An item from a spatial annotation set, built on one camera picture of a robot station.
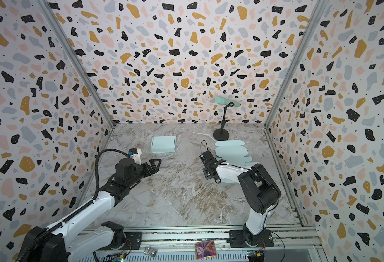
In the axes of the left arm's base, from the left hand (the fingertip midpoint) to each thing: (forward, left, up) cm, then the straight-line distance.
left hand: (157, 160), depth 82 cm
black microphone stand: (+32, -38, -17) cm, 52 cm away
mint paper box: (+21, +3, -15) cm, 26 cm away
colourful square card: (-37, -23, -15) cm, 46 cm away
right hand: (+3, -28, -15) cm, 32 cm away
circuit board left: (-39, +14, -17) cm, 44 cm away
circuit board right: (-39, -46, -18) cm, 63 cm away
